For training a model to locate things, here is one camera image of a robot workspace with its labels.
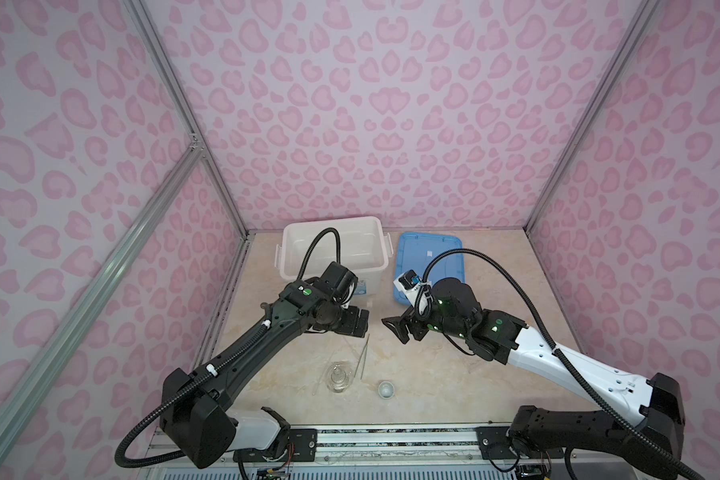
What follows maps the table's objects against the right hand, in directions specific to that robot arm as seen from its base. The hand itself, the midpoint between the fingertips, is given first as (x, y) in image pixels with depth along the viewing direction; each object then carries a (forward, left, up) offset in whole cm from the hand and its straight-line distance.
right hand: (397, 305), depth 72 cm
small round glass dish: (-13, +2, -23) cm, 27 cm away
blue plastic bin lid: (+31, -21, -24) cm, 45 cm away
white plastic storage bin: (+35, +10, -20) cm, 41 cm away
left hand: (0, +11, -7) cm, 13 cm away
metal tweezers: (-6, +9, -23) cm, 26 cm away
